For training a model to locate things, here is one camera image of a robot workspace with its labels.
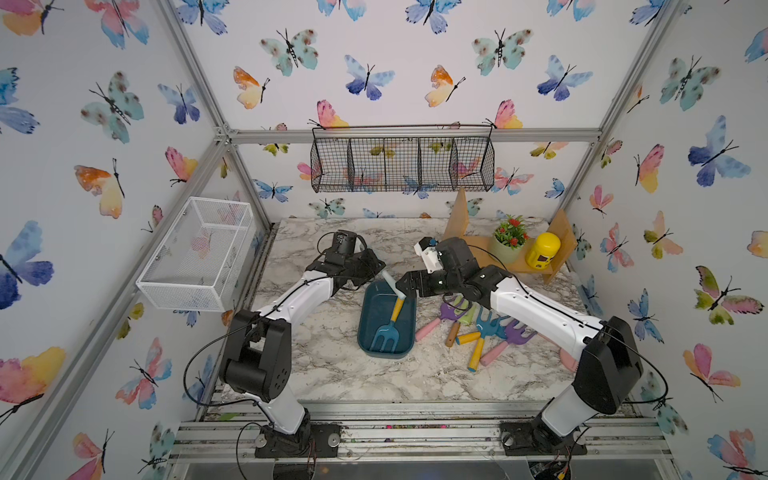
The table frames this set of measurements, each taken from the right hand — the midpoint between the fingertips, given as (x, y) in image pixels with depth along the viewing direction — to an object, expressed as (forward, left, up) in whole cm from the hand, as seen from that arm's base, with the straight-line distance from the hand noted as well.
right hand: (409, 280), depth 80 cm
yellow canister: (+15, -39, -5) cm, 42 cm away
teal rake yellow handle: (-4, -24, -19) cm, 30 cm away
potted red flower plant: (+18, -30, -2) cm, 34 cm away
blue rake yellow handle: (-6, +5, -19) cm, 21 cm away
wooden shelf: (+21, -46, -2) cm, 51 cm away
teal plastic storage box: (+2, +10, -18) cm, 21 cm away
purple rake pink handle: (+1, -12, -19) cm, 23 cm away
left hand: (+9, +6, -3) cm, 11 cm away
